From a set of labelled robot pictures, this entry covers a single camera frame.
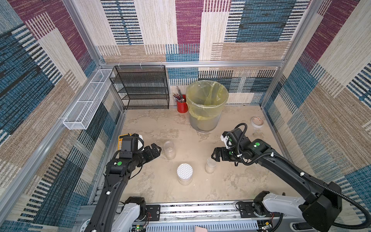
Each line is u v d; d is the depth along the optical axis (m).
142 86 1.08
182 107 1.14
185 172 0.75
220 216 0.73
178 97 1.12
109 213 0.41
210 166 0.83
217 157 0.69
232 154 0.65
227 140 0.72
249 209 0.73
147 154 0.66
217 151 0.69
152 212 0.73
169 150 0.87
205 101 1.06
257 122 1.09
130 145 0.55
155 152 0.67
